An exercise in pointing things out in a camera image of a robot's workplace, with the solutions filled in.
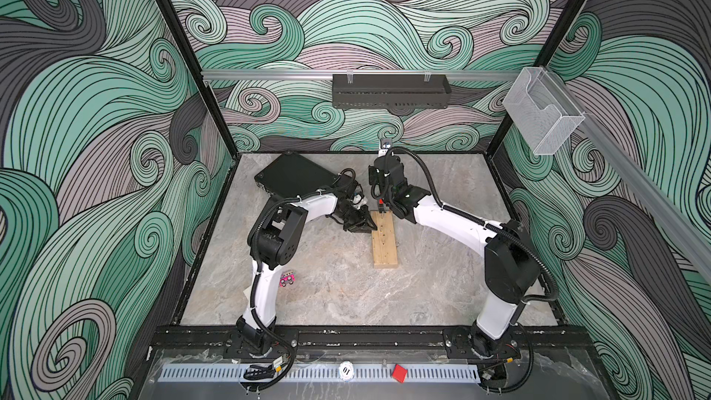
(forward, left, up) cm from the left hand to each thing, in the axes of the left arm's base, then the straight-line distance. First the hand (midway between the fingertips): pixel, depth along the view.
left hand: (375, 227), depth 93 cm
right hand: (+12, 0, +20) cm, 24 cm away
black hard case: (+27, +33, -5) cm, 43 cm away
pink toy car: (-17, +27, -2) cm, 32 cm away
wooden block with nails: (-5, -3, +1) cm, 6 cm away
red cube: (-40, -4, -3) cm, 41 cm away
